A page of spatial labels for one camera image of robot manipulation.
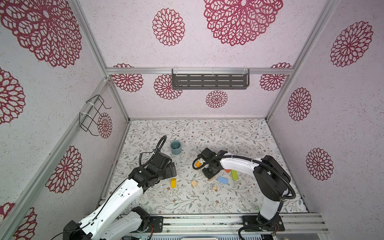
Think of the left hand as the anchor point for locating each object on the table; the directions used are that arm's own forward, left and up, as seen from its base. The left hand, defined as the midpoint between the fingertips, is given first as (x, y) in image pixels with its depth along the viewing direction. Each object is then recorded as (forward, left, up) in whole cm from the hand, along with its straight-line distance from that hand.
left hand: (167, 172), depth 79 cm
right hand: (+5, -23, -11) cm, 26 cm away
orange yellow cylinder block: (+3, -17, +2) cm, 17 cm away
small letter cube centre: (-1, -15, -12) cm, 19 cm away
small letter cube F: (-4, -26, -12) cm, 29 cm away
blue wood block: (+1, -32, -13) cm, 34 cm away
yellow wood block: (-1, -2, -12) cm, 12 cm away
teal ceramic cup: (+22, -3, -9) cm, 24 cm away
